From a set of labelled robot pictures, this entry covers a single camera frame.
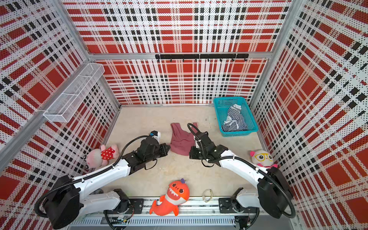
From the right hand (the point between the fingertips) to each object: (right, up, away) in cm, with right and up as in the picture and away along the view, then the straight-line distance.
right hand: (191, 153), depth 81 cm
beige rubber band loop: (+7, -22, -6) cm, 24 cm away
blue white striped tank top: (+33, +19, +23) cm, 45 cm away
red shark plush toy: (-7, -17, -11) cm, 21 cm away
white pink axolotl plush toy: (+42, -3, +1) cm, 42 cm away
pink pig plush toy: (-57, -3, +3) cm, 57 cm away
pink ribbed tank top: (-7, +5, +16) cm, 18 cm away
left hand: (-11, +4, +1) cm, 12 cm away
